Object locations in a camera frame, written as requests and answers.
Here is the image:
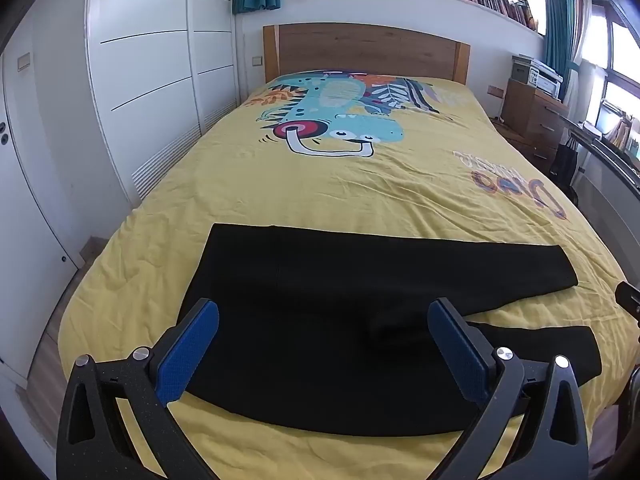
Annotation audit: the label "yellow printed bedsheet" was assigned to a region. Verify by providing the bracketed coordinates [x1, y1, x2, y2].
[57, 74, 640, 480]

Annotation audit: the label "black bag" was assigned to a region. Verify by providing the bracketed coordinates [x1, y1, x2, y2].
[550, 142, 581, 188]

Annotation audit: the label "wooden dresser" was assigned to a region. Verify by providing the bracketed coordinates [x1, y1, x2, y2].
[501, 78, 571, 161]

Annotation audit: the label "white printer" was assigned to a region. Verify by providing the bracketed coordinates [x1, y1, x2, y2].
[529, 59, 563, 97]

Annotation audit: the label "white door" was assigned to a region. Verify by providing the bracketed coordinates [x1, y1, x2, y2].
[0, 15, 85, 381]

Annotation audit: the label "black pants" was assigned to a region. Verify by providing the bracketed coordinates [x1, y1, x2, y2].
[176, 223, 602, 436]

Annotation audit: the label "white wardrobe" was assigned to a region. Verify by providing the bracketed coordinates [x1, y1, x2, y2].
[85, 0, 241, 208]

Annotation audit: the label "window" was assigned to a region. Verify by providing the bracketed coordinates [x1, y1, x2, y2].
[575, 2, 640, 161]

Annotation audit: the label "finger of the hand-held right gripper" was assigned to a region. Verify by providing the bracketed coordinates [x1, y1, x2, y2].
[616, 282, 640, 322]

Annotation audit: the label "wooden headboard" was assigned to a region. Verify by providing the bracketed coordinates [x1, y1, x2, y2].
[263, 23, 472, 85]

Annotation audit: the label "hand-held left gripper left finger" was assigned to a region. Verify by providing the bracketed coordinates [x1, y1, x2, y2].
[56, 298, 221, 480]

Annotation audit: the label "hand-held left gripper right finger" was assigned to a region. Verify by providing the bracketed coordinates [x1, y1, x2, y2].
[428, 297, 591, 480]

